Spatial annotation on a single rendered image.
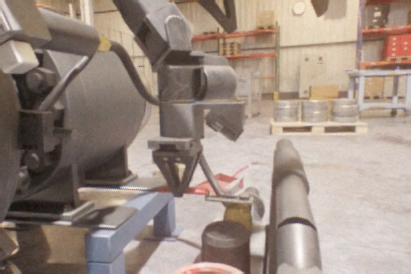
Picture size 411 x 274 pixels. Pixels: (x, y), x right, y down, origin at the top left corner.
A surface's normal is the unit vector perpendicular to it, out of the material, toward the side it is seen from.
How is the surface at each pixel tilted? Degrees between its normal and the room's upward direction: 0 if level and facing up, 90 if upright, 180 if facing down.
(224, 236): 0
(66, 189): 90
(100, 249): 90
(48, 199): 90
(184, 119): 90
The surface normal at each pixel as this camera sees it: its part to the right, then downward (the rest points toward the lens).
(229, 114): -0.22, 0.15
